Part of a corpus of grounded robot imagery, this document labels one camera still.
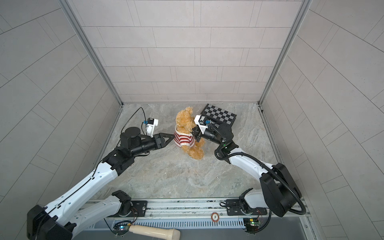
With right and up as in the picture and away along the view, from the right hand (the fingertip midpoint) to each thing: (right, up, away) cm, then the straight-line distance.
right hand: (185, 125), depth 68 cm
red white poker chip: (+14, -43, +1) cm, 45 cm away
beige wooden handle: (-8, -45, -6) cm, 46 cm away
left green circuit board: (-28, -46, -3) cm, 54 cm away
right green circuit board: (+30, -46, 0) cm, 55 cm away
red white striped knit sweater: (-2, -6, -1) cm, 7 cm away
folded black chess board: (+20, +4, +37) cm, 42 cm away
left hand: (-4, -6, 0) cm, 7 cm away
